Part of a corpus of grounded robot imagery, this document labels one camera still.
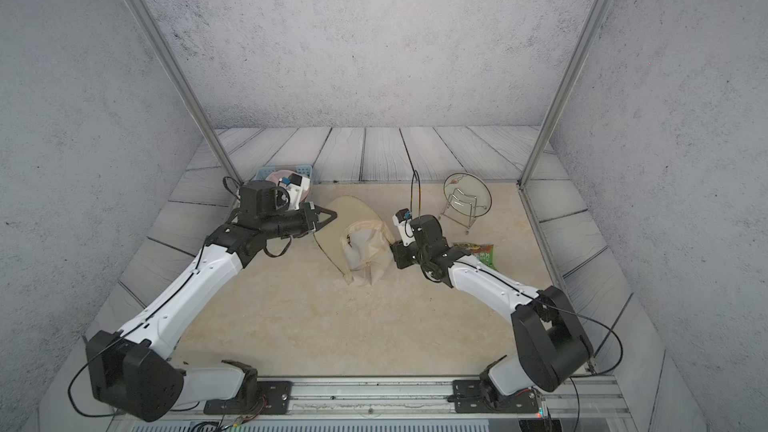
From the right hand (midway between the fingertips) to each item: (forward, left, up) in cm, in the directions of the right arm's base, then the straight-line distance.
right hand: (395, 246), depth 86 cm
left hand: (-1, +13, +16) cm, 21 cm away
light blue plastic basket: (+40, +36, -7) cm, 54 cm away
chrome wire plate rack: (+21, -23, -8) cm, 32 cm away
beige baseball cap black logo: (-1, +10, +5) cm, 11 cm away
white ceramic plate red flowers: (+22, -24, +2) cm, 33 cm away
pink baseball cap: (+35, +46, -5) cm, 58 cm away
